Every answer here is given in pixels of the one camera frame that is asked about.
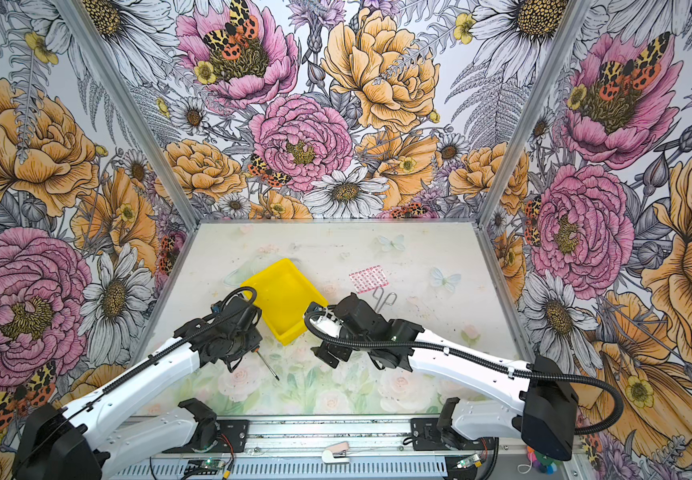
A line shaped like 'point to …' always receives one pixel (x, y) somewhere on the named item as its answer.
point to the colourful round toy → (546, 464)
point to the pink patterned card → (369, 279)
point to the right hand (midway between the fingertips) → (328, 338)
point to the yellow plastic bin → (283, 294)
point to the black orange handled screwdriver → (256, 350)
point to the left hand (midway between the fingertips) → (251, 349)
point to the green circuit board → (204, 466)
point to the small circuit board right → (469, 461)
